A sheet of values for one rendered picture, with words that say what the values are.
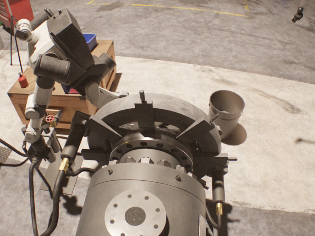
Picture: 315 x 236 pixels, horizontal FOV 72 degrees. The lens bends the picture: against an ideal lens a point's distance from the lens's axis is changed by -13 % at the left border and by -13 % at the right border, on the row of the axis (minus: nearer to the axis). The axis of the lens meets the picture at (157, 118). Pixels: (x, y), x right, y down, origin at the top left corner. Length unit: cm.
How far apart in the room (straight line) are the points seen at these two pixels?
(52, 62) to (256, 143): 190
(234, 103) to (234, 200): 88
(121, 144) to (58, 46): 55
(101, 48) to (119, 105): 156
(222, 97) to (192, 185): 137
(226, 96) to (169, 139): 120
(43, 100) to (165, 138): 61
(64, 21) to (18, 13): 367
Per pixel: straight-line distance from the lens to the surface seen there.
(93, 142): 139
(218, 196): 143
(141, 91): 103
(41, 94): 118
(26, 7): 489
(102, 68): 143
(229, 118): 207
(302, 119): 289
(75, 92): 209
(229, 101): 231
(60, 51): 118
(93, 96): 147
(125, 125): 142
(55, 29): 121
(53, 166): 222
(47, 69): 107
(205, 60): 333
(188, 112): 114
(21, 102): 242
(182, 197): 98
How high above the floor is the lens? 172
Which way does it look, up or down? 45 degrees down
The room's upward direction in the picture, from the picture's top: straight up
